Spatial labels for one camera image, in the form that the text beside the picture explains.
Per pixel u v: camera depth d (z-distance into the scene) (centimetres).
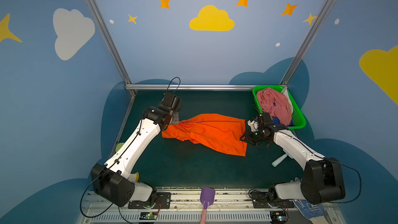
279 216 71
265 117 70
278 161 86
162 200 75
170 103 57
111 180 38
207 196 75
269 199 68
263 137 68
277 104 104
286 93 108
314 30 85
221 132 97
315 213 72
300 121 98
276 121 98
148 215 71
